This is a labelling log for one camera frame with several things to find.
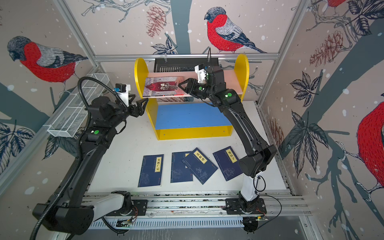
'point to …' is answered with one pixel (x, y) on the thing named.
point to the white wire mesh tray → (71, 113)
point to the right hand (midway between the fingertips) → (179, 88)
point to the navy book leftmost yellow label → (151, 171)
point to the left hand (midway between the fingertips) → (139, 96)
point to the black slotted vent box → (188, 64)
